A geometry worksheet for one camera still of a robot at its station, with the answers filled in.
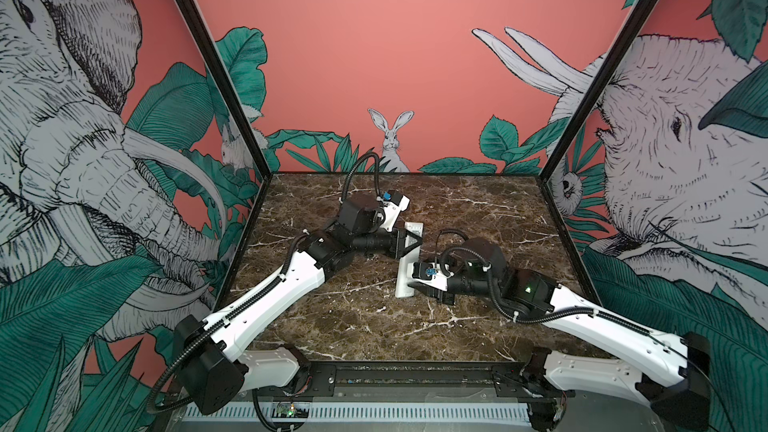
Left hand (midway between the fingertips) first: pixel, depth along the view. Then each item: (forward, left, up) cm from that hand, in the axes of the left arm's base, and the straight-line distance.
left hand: (420, 237), depth 68 cm
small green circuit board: (-30, +33, -26) cm, 51 cm away
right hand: (-7, +3, -3) cm, 9 cm away
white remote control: (-9, +4, -7) cm, 13 cm away
